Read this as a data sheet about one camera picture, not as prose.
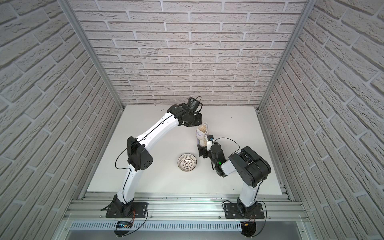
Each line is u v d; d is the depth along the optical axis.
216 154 0.73
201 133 0.83
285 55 0.87
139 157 0.53
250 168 0.49
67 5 0.69
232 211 0.73
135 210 0.73
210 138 0.81
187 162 0.90
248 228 0.69
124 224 0.72
